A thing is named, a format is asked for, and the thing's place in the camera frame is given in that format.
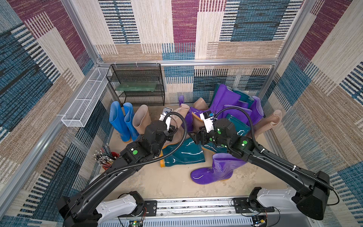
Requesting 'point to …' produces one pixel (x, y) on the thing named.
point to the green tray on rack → (136, 86)
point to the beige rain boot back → (200, 104)
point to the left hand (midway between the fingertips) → (168, 120)
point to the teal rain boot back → (244, 96)
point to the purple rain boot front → (222, 167)
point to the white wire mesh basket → (76, 115)
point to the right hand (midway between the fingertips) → (196, 132)
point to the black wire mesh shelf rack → (138, 72)
